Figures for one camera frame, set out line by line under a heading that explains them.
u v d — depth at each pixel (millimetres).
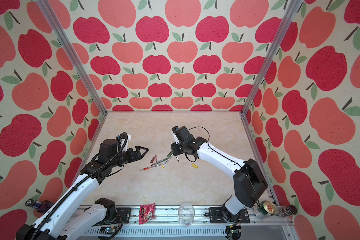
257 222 731
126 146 585
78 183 489
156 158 956
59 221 413
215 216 730
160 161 933
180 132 649
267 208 672
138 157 674
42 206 645
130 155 673
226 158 493
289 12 708
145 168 907
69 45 836
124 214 747
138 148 689
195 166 912
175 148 733
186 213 761
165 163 930
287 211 687
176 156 748
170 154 966
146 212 746
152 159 944
